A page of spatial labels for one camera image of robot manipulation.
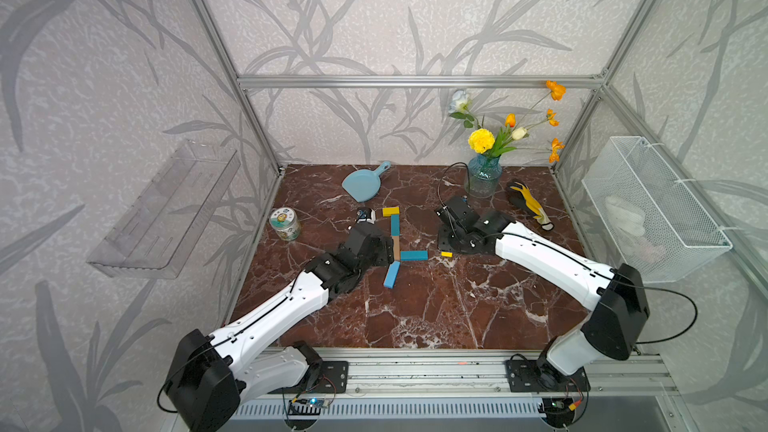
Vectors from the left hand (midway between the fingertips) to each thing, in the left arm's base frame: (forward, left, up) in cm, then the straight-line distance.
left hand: (384, 243), depth 80 cm
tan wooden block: (+7, -3, -14) cm, 16 cm away
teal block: (+16, -3, -15) cm, 22 cm away
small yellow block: (+22, 0, -16) cm, 28 cm away
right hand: (+2, -16, -1) cm, 16 cm away
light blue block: (-2, -2, -16) cm, 16 cm away
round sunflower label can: (+13, +33, -9) cm, 36 cm away
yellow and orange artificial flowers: (+27, -29, +14) cm, 42 cm away
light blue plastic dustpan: (+36, +10, -17) cm, 41 cm away
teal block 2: (+5, -9, -16) cm, 19 cm away
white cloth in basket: (+2, -63, +9) cm, 63 cm away
